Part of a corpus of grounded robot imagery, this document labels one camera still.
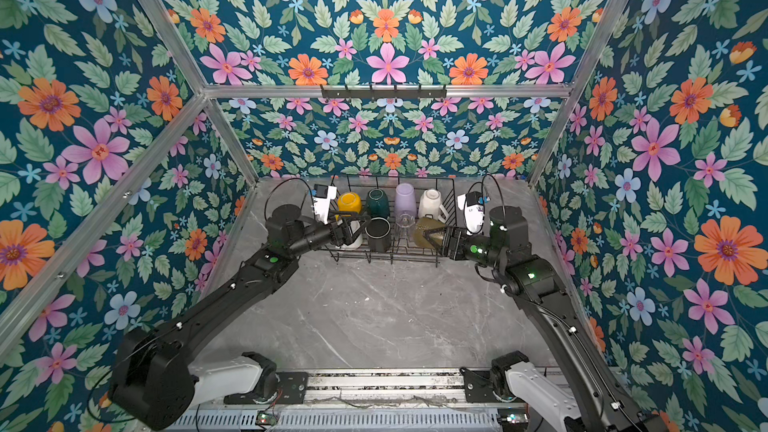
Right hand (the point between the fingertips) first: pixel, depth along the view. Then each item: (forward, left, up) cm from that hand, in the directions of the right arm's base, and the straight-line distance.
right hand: (434, 232), depth 67 cm
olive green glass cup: (+2, +3, +1) cm, 3 cm away
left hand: (+6, +17, 0) cm, 18 cm away
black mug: (+12, +15, -19) cm, 27 cm away
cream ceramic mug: (+25, -1, -20) cm, 32 cm away
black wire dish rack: (+45, +25, -30) cm, 59 cm away
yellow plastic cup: (+26, +26, -18) cm, 41 cm away
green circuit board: (-32, -19, -32) cm, 49 cm away
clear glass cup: (+17, +7, -20) cm, 28 cm away
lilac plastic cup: (+26, +7, -17) cm, 32 cm away
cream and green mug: (+25, +16, -19) cm, 36 cm away
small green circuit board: (-32, +41, -31) cm, 61 cm away
